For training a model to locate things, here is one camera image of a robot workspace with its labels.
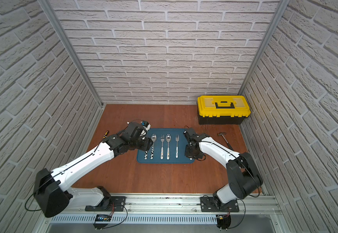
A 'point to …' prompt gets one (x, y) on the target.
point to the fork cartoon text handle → (161, 150)
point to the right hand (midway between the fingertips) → (192, 155)
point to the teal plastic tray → (181, 143)
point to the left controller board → (101, 221)
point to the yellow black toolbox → (222, 109)
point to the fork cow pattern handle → (145, 155)
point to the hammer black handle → (221, 134)
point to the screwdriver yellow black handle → (105, 136)
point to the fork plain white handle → (177, 150)
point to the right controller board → (223, 222)
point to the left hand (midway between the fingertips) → (147, 137)
